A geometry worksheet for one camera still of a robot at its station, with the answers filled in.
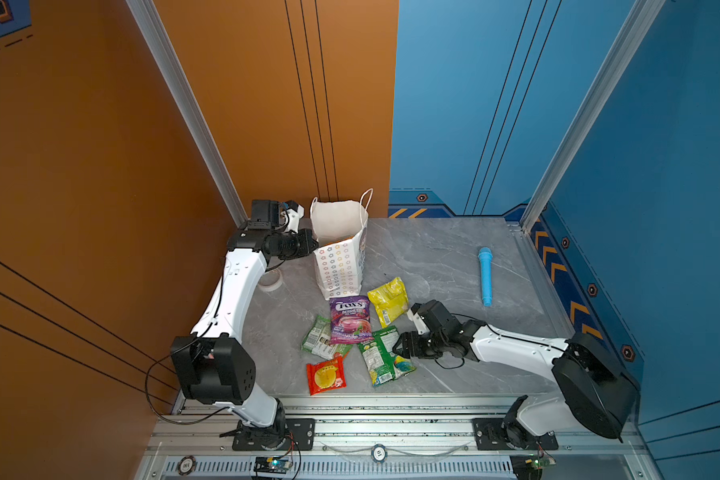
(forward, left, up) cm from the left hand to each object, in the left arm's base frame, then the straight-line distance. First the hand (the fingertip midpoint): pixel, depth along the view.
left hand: (318, 240), depth 82 cm
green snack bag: (-26, -19, -23) cm, 39 cm away
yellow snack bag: (-7, -21, -19) cm, 29 cm away
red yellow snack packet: (-28, -3, -25) cm, 38 cm away
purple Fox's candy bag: (-12, -9, -22) cm, 27 cm away
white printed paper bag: (+15, -4, -11) cm, 19 cm away
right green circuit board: (-48, -53, -26) cm, 76 cm away
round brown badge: (-49, +28, -26) cm, 62 cm away
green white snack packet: (-19, +1, -24) cm, 31 cm away
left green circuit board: (-48, +8, -27) cm, 56 cm away
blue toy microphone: (+12, -56, -21) cm, 61 cm away
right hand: (-22, -23, -22) cm, 39 cm away
